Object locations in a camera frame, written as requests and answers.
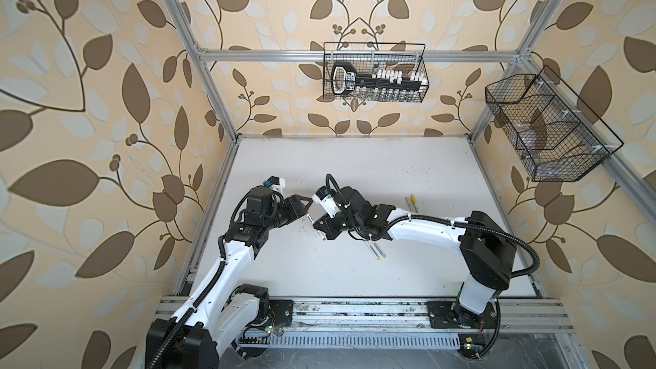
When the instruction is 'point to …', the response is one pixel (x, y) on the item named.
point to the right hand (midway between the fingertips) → (315, 224)
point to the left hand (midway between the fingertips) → (304, 200)
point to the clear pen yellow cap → (413, 200)
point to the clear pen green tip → (379, 249)
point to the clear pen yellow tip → (373, 250)
